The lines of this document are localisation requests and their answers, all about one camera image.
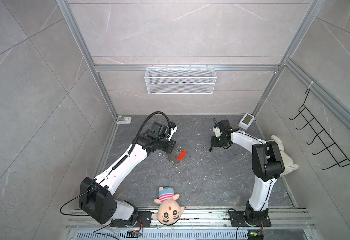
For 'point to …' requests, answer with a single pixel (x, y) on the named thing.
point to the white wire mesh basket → (180, 80)
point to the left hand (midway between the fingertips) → (173, 141)
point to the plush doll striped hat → (169, 211)
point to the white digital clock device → (246, 121)
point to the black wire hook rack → (332, 148)
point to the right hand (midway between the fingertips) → (212, 142)
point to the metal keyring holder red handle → (177, 154)
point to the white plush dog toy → (289, 166)
